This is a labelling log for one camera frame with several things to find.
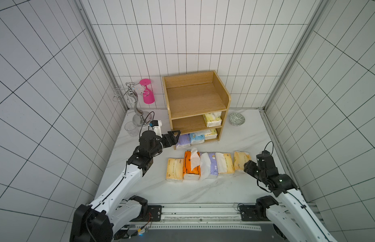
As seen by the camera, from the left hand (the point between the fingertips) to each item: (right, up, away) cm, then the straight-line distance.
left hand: (170, 132), depth 81 cm
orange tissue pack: (+12, -18, 0) cm, 22 cm away
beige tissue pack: (+31, -18, +4) cm, 36 cm away
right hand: (+31, -15, +2) cm, 35 cm away
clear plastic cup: (-32, +2, +25) cm, 41 cm away
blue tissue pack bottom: (+15, -6, +14) cm, 21 cm away
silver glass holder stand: (-26, +8, +29) cm, 40 cm away
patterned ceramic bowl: (+46, +8, +29) cm, 55 cm away
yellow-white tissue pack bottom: (+26, -3, +16) cm, 31 cm away
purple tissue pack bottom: (+7, -6, +11) cm, 15 cm away
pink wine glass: (-18, +23, +22) cm, 37 cm away
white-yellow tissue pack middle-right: (+25, +8, +4) cm, 26 cm away
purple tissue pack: (+22, -19, +1) cm, 29 cm away
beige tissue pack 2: (+41, -16, +5) cm, 44 cm away
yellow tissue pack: (+2, -21, +2) cm, 22 cm away
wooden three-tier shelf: (+15, +16, -2) cm, 22 cm away
